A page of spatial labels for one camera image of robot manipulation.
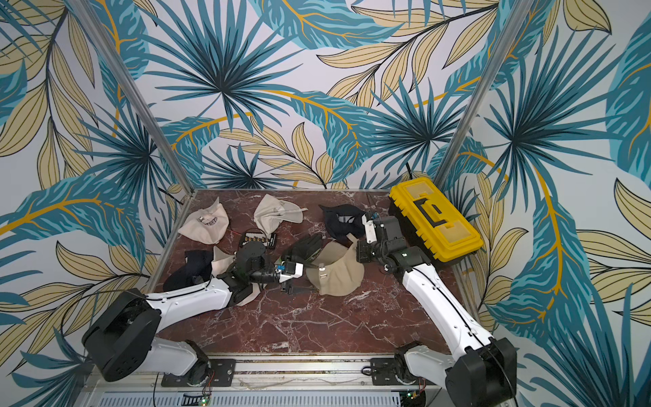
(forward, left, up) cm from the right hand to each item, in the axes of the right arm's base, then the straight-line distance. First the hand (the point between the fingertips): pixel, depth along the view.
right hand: (361, 244), depth 81 cm
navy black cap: (-5, +53, -5) cm, 53 cm away
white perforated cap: (+25, +34, -13) cm, 44 cm away
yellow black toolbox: (+9, -26, -1) cm, 28 cm away
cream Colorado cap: (-3, +44, -3) cm, 44 cm away
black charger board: (+13, +34, -16) cm, 40 cm away
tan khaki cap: (-7, +8, -4) cm, 11 cm away
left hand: (-10, +15, -1) cm, 18 cm away
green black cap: (+9, +18, -16) cm, 26 cm away
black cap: (+22, +3, -15) cm, 27 cm away
